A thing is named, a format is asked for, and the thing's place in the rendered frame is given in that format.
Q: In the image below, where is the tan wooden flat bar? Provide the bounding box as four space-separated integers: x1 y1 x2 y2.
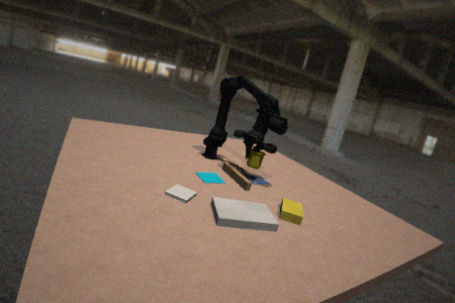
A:
222 162 252 190

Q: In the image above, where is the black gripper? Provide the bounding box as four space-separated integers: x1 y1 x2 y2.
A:
233 124 277 159

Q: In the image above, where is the yellow block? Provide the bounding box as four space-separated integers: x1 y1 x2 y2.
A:
279 198 304 226

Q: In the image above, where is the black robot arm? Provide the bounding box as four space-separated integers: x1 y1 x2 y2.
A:
202 75 288 159

